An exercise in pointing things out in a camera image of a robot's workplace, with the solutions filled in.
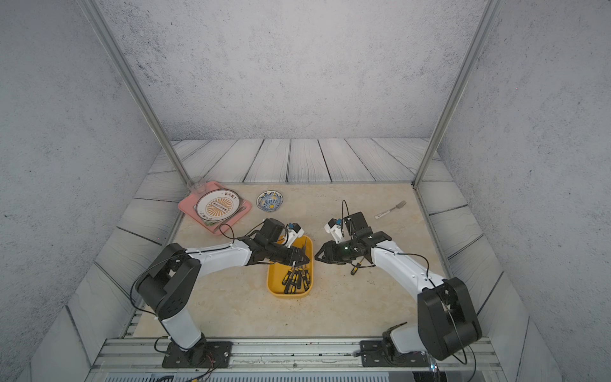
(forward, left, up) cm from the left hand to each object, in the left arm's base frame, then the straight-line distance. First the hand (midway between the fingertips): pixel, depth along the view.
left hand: (309, 261), depth 85 cm
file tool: (-4, +4, -5) cm, 7 cm away
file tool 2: (-4, +1, -5) cm, 7 cm away
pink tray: (+34, +55, -6) cm, 65 cm away
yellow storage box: (+1, +13, -9) cm, 16 cm away
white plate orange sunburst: (+33, +42, -6) cm, 54 cm away
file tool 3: (0, -17, -7) cm, 18 cm away
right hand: (-1, -4, +5) cm, 7 cm away
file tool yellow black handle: (-2, +8, -7) cm, 11 cm away
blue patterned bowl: (+34, +18, -5) cm, 39 cm away
